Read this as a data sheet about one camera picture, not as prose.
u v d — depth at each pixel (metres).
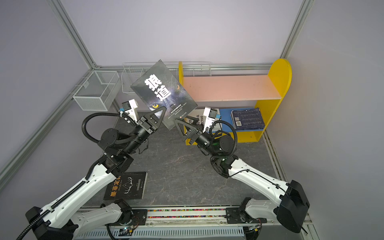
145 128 0.48
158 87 0.53
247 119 0.91
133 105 0.51
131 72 0.94
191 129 0.48
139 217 0.73
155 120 0.51
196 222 0.74
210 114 0.51
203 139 0.53
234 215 0.74
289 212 0.38
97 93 0.79
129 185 0.83
